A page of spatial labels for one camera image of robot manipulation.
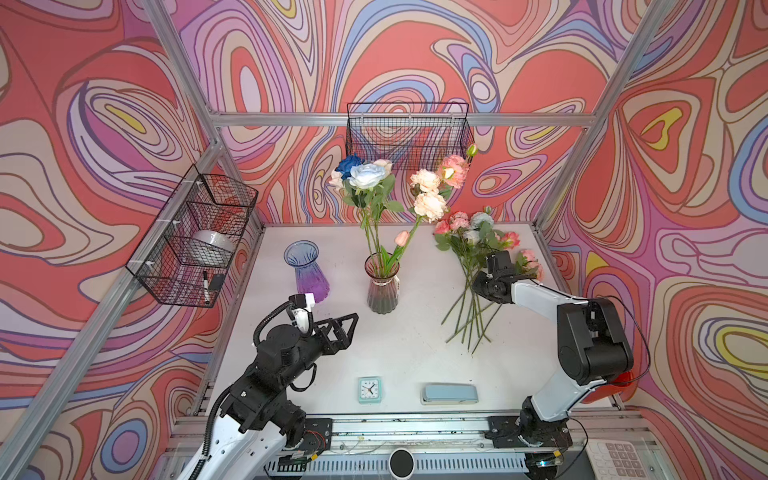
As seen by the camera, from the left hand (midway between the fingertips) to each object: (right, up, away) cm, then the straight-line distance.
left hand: (350, 319), depth 69 cm
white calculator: (+62, -33, 0) cm, 71 cm away
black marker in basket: (-36, +7, +3) cm, 36 cm away
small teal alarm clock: (+4, -21, +9) cm, 23 cm away
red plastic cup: (+64, -16, -1) cm, 66 cm away
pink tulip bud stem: (+12, +19, +8) cm, 24 cm away
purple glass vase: (-17, +15, +19) cm, 30 cm away
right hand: (+39, +3, +28) cm, 48 cm away
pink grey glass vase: (+8, +4, +17) cm, 19 cm away
